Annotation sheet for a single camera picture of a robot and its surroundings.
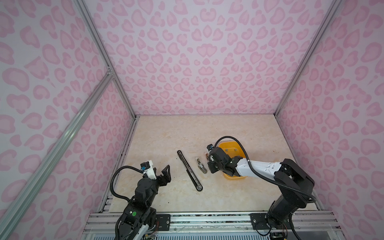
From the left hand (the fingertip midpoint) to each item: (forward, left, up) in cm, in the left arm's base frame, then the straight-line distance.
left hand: (163, 165), depth 77 cm
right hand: (+6, -25, -10) cm, 28 cm away
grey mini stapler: (+5, -20, -13) cm, 24 cm away
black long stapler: (-3, -15, -13) cm, 20 cm away
